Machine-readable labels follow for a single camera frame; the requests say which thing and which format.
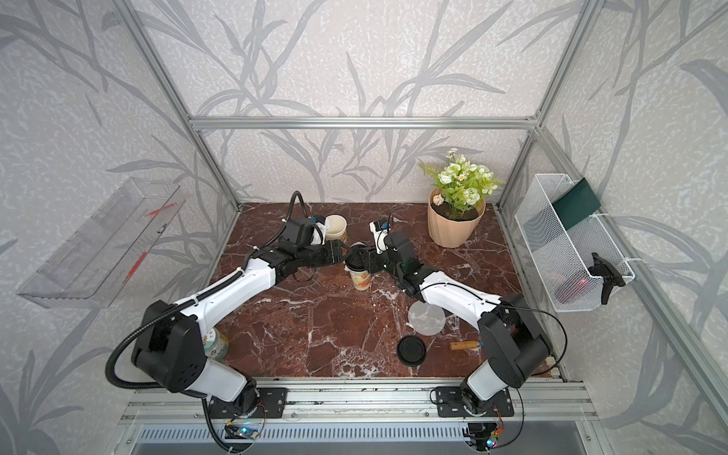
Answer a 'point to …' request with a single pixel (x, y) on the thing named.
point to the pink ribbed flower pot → (452, 227)
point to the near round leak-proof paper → (426, 318)
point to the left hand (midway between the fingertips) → (347, 252)
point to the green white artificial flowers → (462, 183)
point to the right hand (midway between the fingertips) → (364, 248)
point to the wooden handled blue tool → (464, 345)
